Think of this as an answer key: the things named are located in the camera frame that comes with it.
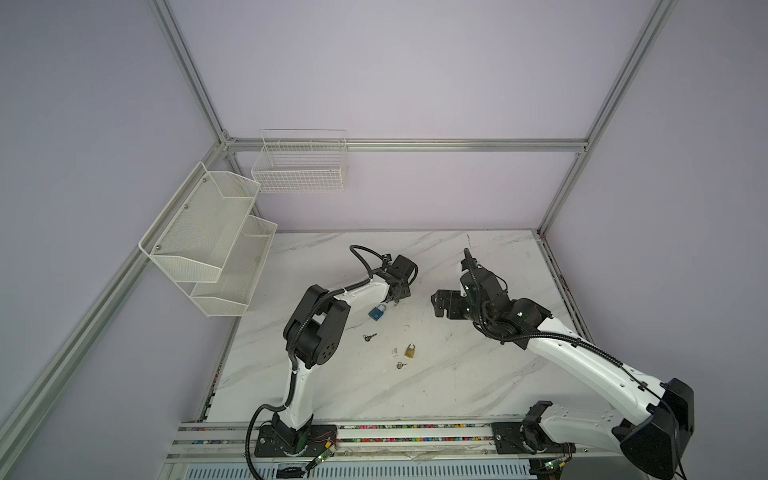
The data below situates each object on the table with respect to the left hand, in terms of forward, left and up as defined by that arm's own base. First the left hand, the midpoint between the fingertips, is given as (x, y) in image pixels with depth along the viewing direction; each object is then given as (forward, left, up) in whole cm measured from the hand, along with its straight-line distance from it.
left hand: (397, 290), depth 99 cm
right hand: (-13, -12, +17) cm, 24 cm away
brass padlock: (-20, -4, -4) cm, 21 cm away
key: (-16, +9, -4) cm, 19 cm away
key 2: (-24, -1, -4) cm, 24 cm away
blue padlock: (-7, +7, -3) cm, 10 cm away
